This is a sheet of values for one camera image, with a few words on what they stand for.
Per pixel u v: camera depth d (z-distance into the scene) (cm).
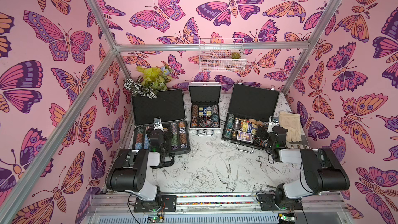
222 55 95
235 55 92
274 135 71
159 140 73
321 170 45
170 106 99
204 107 109
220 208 73
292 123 102
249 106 102
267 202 73
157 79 98
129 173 45
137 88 92
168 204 73
